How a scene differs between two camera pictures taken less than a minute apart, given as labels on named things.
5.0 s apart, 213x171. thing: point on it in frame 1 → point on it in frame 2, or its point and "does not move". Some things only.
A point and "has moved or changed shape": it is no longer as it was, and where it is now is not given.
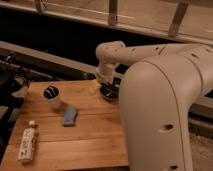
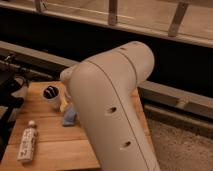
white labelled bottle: (28, 143) does not move
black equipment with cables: (10, 100) does not move
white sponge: (93, 86) has moved or changed shape
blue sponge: (70, 116) does not move
